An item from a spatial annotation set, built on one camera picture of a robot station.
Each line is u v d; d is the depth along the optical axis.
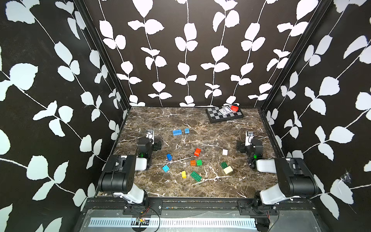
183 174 0.84
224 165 0.88
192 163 0.88
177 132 1.04
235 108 1.16
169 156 0.91
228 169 0.88
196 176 0.85
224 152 0.95
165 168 0.86
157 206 0.73
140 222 0.71
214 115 1.12
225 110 1.14
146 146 0.72
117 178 0.45
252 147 0.73
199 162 0.88
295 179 0.45
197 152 0.93
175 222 0.70
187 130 1.04
